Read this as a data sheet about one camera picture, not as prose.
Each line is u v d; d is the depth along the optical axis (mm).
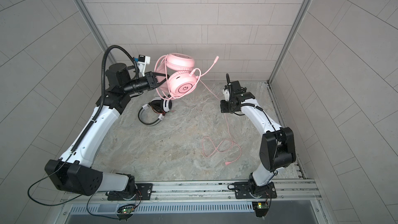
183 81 486
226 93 799
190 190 725
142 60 605
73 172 371
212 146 822
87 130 430
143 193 711
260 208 680
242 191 708
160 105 941
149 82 574
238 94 621
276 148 444
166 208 1051
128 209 641
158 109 967
